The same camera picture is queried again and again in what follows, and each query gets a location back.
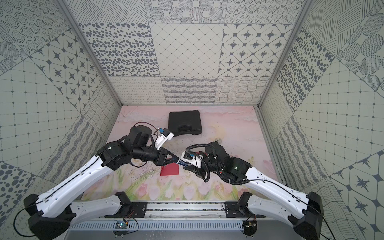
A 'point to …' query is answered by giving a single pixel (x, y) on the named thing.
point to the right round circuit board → (250, 227)
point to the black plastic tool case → (185, 123)
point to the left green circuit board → (120, 224)
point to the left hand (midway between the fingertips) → (178, 162)
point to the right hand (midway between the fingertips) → (188, 164)
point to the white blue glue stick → (182, 162)
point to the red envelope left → (171, 169)
